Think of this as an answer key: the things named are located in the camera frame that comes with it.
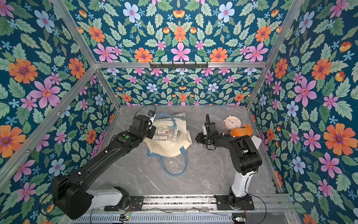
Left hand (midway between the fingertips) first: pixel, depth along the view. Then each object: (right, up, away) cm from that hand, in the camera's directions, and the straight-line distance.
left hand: (152, 124), depth 81 cm
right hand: (+31, -10, +18) cm, 37 cm away
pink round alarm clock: (+55, 0, +25) cm, 60 cm away
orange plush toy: (+61, -5, +15) cm, 63 cm away
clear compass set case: (+5, -8, +18) cm, 20 cm away
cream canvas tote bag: (+3, -17, +12) cm, 21 cm away
